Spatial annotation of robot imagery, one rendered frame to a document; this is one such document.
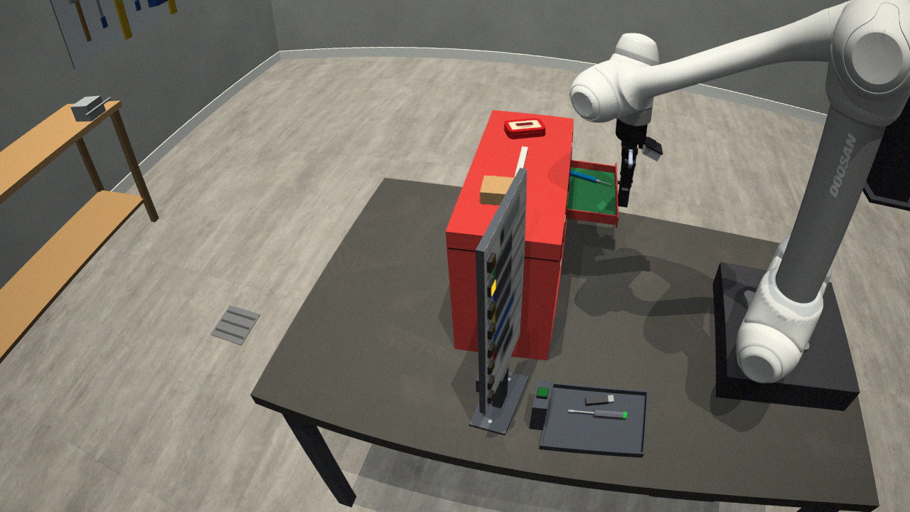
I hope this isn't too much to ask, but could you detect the tan cardboard box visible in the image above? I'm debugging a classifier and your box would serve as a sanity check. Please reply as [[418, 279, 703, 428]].
[[480, 176, 514, 206]]

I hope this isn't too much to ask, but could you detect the blue-handled deburring tool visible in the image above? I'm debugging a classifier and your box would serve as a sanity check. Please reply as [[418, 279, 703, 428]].
[[570, 171, 604, 183]]

